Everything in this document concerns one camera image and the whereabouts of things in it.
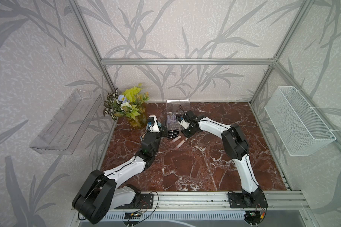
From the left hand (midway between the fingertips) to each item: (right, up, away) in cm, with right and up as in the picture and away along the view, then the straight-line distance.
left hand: (163, 119), depth 80 cm
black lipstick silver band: (+8, +1, +23) cm, 24 cm away
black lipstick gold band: (+5, -13, +18) cm, 23 cm away
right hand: (+14, -11, +21) cm, 28 cm away
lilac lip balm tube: (+1, 0, +23) cm, 23 cm away
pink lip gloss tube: (+7, -15, +17) cm, 23 cm away
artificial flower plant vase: (-22, +10, +11) cm, 26 cm away
